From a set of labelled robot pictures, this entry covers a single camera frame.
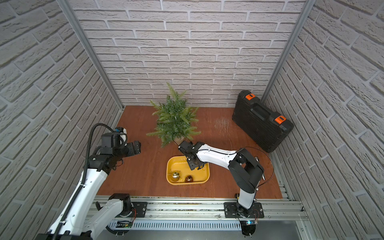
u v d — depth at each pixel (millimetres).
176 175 812
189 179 811
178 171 861
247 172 461
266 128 838
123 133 686
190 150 639
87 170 469
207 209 758
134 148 687
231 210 739
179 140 951
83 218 420
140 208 731
